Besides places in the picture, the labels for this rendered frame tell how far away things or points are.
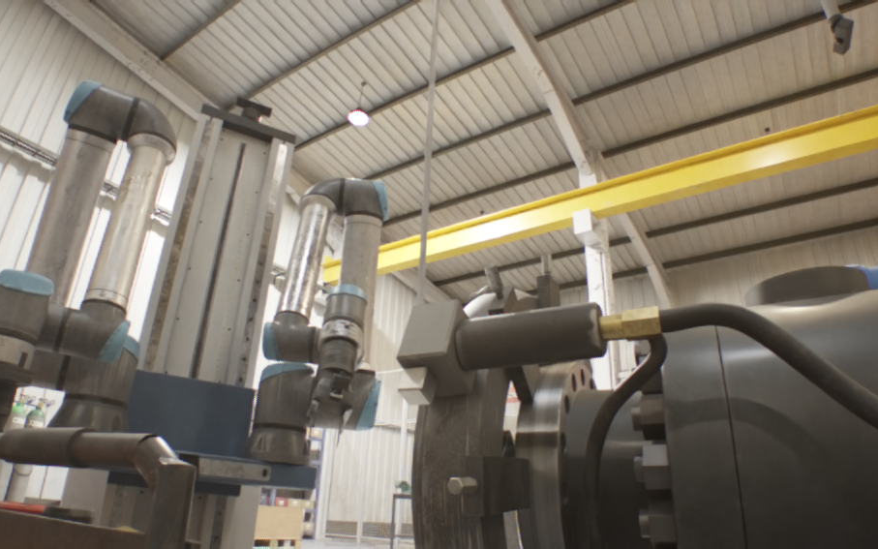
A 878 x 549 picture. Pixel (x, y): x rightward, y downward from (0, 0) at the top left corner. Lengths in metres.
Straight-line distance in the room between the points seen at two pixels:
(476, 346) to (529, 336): 0.08
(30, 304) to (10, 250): 8.44
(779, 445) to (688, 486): 0.13
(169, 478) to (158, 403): 1.25
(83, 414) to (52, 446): 0.95
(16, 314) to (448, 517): 0.76
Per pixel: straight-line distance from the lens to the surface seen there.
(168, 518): 0.40
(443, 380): 0.81
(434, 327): 0.80
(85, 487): 1.82
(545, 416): 0.96
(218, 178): 1.99
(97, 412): 1.48
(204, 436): 1.65
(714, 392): 0.86
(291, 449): 1.53
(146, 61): 11.52
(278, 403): 1.55
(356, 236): 1.63
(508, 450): 1.05
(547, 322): 0.75
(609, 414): 0.79
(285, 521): 8.41
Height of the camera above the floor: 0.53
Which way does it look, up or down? 24 degrees up
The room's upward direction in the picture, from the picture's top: 3 degrees clockwise
